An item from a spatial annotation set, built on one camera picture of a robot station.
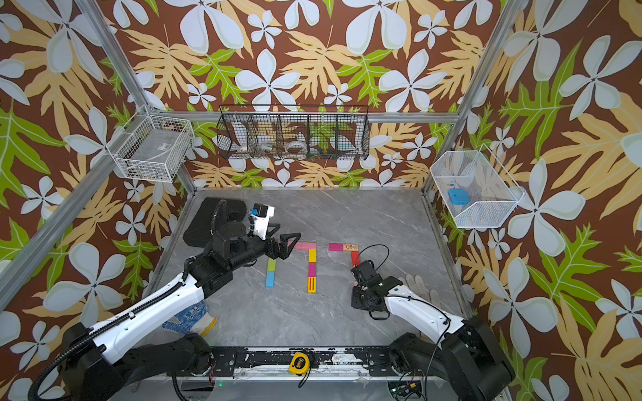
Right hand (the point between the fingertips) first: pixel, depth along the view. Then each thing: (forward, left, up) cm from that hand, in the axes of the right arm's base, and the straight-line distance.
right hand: (354, 300), depth 86 cm
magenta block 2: (+21, +6, +1) cm, 22 cm away
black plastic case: (+34, +57, +7) cm, 67 cm away
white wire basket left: (+40, +70, +35) cm, 89 cm away
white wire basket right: (+23, -42, +31) cm, 57 cm away
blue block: (+7, +31, +1) cm, 32 cm away
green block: (+13, +31, +2) cm, 33 cm away
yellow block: (+17, +15, +2) cm, 23 cm away
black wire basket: (+56, +23, +32) cm, 68 cm away
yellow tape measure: (-20, +18, +3) cm, 27 cm away
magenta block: (+13, +15, -1) cm, 20 cm away
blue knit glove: (-7, +53, +1) cm, 54 cm away
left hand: (+11, +21, +28) cm, 37 cm away
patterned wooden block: (+21, 0, +1) cm, 21 cm away
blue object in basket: (+25, -35, +26) cm, 50 cm away
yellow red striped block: (+5, +15, +1) cm, 16 cm away
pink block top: (+6, +18, +28) cm, 33 cm away
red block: (+17, -2, -1) cm, 17 cm away
